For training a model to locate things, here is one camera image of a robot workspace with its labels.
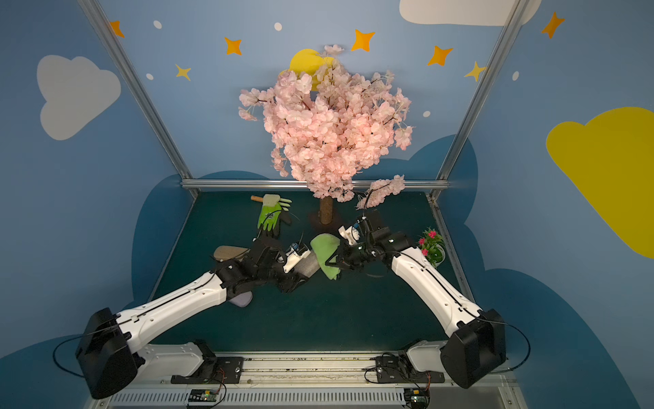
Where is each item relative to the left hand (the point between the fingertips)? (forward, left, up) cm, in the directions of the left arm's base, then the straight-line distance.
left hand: (303, 266), depth 79 cm
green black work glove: (+36, +18, -17) cm, 44 cm away
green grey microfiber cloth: (+2, -7, +9) cm, 12 cm away
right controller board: (-32, -35, -19) cm, 51 cm away
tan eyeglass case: (+13, +33, -15) cm, 38 cm away
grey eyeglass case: (-1, -2, +4) cm, 4 cm away
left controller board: (-33, +27, -17) cm, 46 cm away
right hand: (0, -9, +5) cm, 10 cm away
